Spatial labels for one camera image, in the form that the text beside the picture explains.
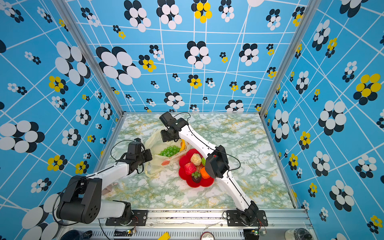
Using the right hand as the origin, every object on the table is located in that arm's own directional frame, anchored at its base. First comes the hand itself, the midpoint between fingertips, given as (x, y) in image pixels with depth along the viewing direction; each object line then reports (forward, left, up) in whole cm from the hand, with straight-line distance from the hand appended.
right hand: (168, 136), depth 91 cm
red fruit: (-18, -14, -6) cm, 24 cm away
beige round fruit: (-13, -18, -6) cm, 23 cm away
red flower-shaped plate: (-11, -12, -9) cm, 18 cm away
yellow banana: (0, -9, -10) cm, 13 cm away
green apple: (-13, -22, -7) cm, 27 cm away
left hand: (-7, +10, -7) cm, 14 cm away
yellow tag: (-49, -3, -12) cm, 51 cm away
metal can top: (-49, -23, -1) cm, 54 cm away
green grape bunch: (-6, -1, -8) cm, 10 cm away
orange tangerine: (-20, -22, -9) cm, 31 cm away
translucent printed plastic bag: (-15, +7, -6) cm, 17 cm away
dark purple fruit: (-23, -18, -8) cm, 30 cm away
